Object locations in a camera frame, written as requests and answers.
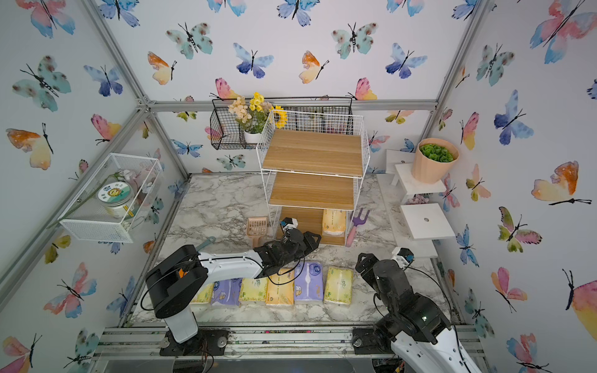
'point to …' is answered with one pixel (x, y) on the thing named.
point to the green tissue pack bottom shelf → (338, 285)
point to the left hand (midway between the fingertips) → (323, 238)
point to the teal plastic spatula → (210, 240)
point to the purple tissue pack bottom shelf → (309, 285)
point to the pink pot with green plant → (434, 160)
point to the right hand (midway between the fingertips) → (366, 260)
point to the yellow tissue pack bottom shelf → (333, 221)
